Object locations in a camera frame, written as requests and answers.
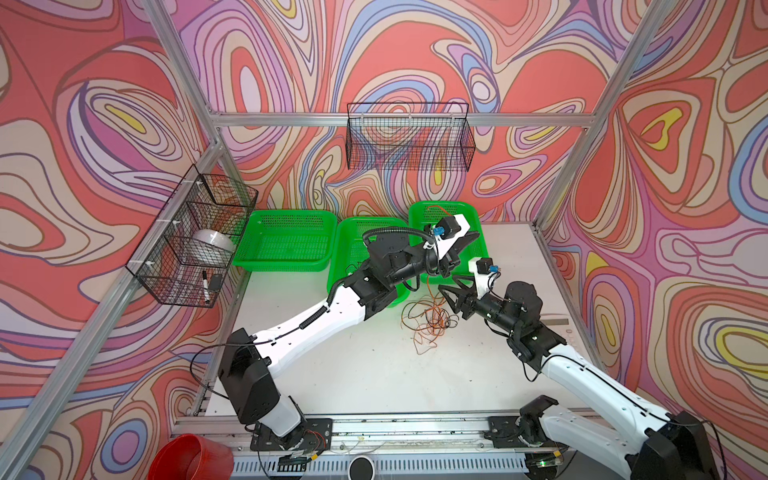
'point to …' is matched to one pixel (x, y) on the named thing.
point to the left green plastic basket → (282, 241)
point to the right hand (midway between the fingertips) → (447, 287)
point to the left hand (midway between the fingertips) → (478, 232)
